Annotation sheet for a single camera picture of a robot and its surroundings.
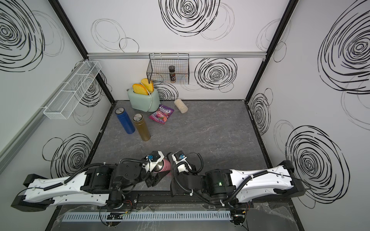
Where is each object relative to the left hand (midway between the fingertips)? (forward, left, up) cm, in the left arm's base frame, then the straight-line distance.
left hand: (165, 166), depth 62 cm
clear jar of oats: (+53, -4, -18) cm, 56 cm away
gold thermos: (+28, +19, -3) cm, 34 cm away
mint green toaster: (+49, +18, -11) cm, 53 cm away
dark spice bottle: (+51, +1, +11) cm, 52 cm away
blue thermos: (+32, +30, -10) cm, 46 cm away
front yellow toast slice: (+54, +25, -3) cm, 60 cm away
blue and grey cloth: (-1, -3, +9) cm, 9 cm away
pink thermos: (-2, 0, +6) cm, 6 cm away
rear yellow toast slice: (+60, +20, -5) cm, 63 cm away
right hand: (-2, -3, -1) cm, 4 cm away
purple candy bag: (+46, +10, -20) cm, 51 cm away
